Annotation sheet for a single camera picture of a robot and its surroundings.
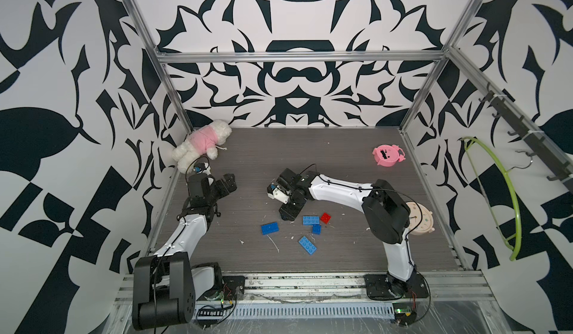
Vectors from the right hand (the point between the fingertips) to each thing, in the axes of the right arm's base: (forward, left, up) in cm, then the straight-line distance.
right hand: (285, 208), depth 90 cm
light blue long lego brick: (-14, -8, -1) cm, 17 cm away
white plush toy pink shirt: (+30, +37, +7) cm, 48 cm away
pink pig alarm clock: (+25, -48, 0) cm, 54 cm away
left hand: (+9, +25, +9) cm, 28 cm away
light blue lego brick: (-5, -9, -1) cm, 10 cm away
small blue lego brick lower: (-8, -12, -1) cm, 14 cm away
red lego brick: (-4, -15, -1) cm, 16 cm away
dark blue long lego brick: (-8, +7, -1) cm, 11 cm away
